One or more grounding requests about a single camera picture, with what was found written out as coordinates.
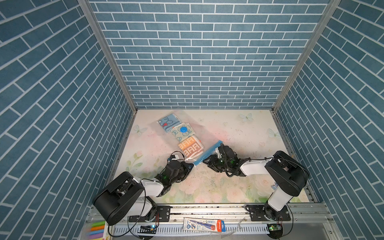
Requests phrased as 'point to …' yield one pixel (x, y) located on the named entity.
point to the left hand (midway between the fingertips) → (198, 166)
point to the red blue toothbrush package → (204, 224)
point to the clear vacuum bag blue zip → (208, 138)
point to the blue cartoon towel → (169, 122)
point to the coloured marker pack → (97, 231)
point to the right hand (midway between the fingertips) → (204, 163)
